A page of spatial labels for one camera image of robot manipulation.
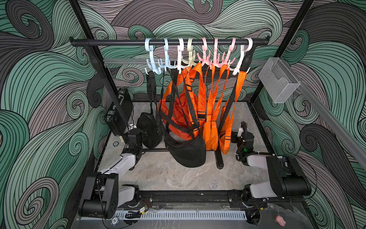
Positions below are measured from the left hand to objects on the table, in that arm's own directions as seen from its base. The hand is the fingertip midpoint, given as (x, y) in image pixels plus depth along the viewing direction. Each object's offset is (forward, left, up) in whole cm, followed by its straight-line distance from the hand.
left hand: (134, 129), depth 87 cm
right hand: (+2, -66, -3) cm, 66 cm away
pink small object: (-44, -76, -10) cm, 89 cm away
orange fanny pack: (-2, -53, +19) cm, 56 cm away
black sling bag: (-17, -34, +3) cm, 38 cm away
